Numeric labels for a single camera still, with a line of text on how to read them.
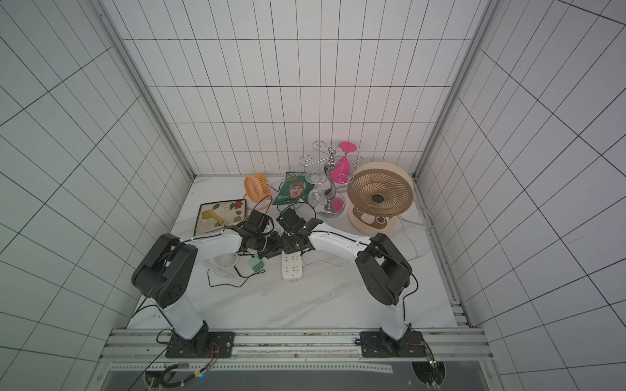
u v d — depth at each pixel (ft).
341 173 2.68
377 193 2.70
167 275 1.57
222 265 2.67
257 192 3.31
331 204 3.55
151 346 2.44
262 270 2.88
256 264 2.87
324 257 3.04
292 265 2.87
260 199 3.36
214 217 3.40
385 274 1.56
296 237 2.12
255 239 2.46
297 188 3.37
